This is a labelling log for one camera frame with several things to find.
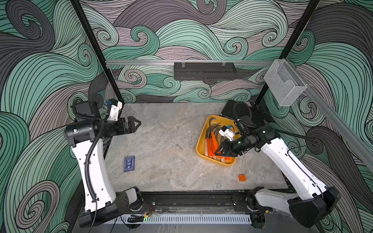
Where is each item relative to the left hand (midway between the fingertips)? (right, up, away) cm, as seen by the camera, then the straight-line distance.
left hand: (130, 123), depth 63 cm
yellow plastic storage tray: (+52, -1, +41) cm, 66 cm away
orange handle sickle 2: (+53, -24, +25) cm, 63 cm away
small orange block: (+57, -32, +18) cm, 68 cm away
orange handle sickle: (+39, -10, +9) cm, 42 cm away
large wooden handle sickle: (+38, -18, +29) cm, 51 cm away
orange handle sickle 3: (+45, -5, +41) cm, 61 cm away
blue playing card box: (-9, -26, +23) cm, 36 cm away
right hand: (+40, -15, +5) cm, 43 cm away
